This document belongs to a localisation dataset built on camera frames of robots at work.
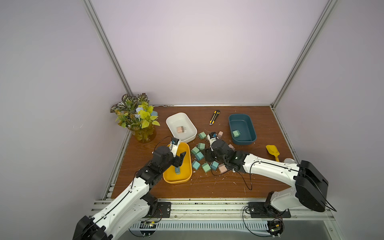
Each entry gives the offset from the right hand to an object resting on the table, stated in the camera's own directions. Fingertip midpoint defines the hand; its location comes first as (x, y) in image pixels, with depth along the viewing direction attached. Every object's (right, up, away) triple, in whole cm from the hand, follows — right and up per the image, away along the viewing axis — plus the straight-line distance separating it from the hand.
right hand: (205, 147), depth 81 cm
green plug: (+23, +6, +19) cm, 30 cm away
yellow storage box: (-11, -14, +4) cm, 19 cm away
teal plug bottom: (+6, -12, +4) cm, 13 cm away
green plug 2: (-2, -2, +13) cm, 13 cm away
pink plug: (+11, +5, +18) cm, 22 cm away
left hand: (-13, -1, -1) cm, 13 cm away
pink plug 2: (-16, +8, +22) cm, 29 cm away
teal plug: (-16, -14, +2) cm, 21 cm away
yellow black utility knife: (+8, +17, +30) cm, 36 cm away
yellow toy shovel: (+44, -4, +14) cm, 47 cm away
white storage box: (-16, +16, +29) cm, 37 cm away
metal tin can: (+50, -9, +4) cm, 51 cm away
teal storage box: (+28, +7, +23) cm, 37 cm away
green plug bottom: (+1, -13, +5) cm, 14 cm away
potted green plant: (-40, +19, +3) cm, 44 cm away
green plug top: (-1, +4, +18) cm, 18 cm away
